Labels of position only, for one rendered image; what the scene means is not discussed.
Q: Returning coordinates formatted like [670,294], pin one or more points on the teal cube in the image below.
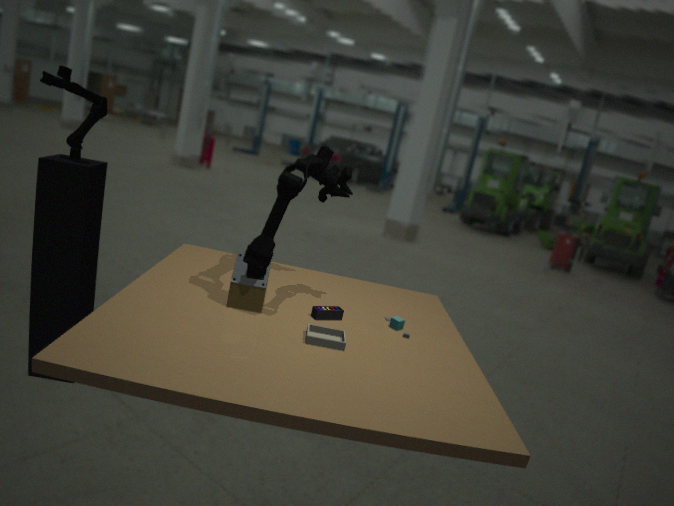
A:
[397,324]

